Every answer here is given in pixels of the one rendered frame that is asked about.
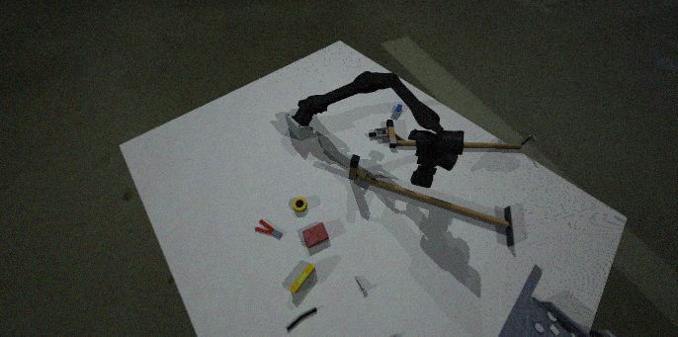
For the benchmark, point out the red-handled pliers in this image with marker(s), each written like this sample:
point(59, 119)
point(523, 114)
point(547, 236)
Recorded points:
point(275, 232)

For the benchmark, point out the red rectangular block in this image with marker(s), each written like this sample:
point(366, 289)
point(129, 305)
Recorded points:
point(315, 235)

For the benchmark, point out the black bent rod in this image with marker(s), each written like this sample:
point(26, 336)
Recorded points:
point(299, 318)

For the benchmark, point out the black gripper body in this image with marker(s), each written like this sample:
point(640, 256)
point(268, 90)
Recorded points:
point(424, 177)

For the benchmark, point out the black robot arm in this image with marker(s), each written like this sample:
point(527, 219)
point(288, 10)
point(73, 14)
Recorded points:
point(450, 143)

